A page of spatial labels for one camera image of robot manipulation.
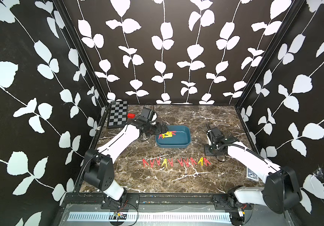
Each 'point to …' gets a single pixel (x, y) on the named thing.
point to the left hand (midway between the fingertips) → (163, 128)
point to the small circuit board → (118, 215)
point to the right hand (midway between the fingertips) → (206, 148)
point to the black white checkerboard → (118, 115)
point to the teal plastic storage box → (182, 139)
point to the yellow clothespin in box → (167, 134)
